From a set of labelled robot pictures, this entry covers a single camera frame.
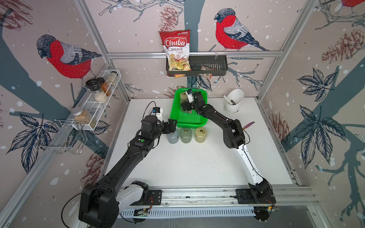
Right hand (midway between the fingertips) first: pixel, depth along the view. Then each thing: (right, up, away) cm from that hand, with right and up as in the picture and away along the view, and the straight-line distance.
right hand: (185, 101), depth 107 cm
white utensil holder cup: (+39, +4, -2) cm, 40 cm away
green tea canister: (+1, -23, -18) cm, 29 cm away
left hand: (-7, -11, -28) cm, 31 cm away
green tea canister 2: (-1, +2, 0) cm, 2 cm away
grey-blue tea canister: (-7, -24, -18) cm, 31 cm away
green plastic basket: (+1, -15, 0) cm, 15 cm away
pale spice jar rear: (-45, +13, -22) cm, 52 cm away
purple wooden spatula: (+47, -18, -4) cm, 51 cm away
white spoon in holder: (+34, 0, -1) cm, 34 cm away
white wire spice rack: (-55, -19, -41) cm, 71 cm away
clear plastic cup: (-14, -7, -38) cm, 41 cm away
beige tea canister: (+11, -23, -17) cm, 30 cm away
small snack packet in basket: (+14, +21, -16) cm, 30 cm away
